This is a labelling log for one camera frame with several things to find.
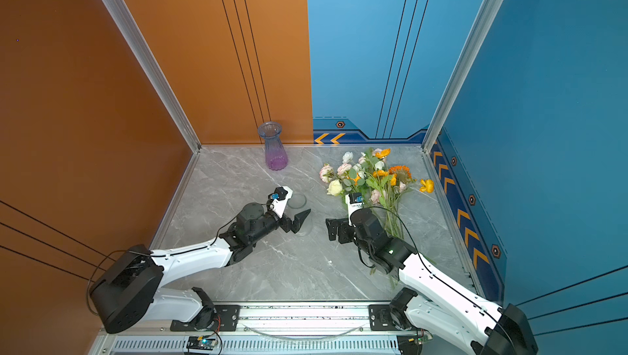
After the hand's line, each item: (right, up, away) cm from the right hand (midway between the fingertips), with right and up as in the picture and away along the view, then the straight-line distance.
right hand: (336, 220), depth 78 cm
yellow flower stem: (+41, +9, +25) cm, 49 cm away
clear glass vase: (-12, +5, -2) cm, 13 cm away
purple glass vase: (-25, +24, +27) cm, 43 cm away
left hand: (-12, +6, +2) cm, 13 cm away
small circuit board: (-40, -34, -7) cm, 53 cm away
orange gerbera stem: (+29, +14, +22) cm, 39 cm away
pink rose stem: (-3, +15, +27) cm, 31 cm away
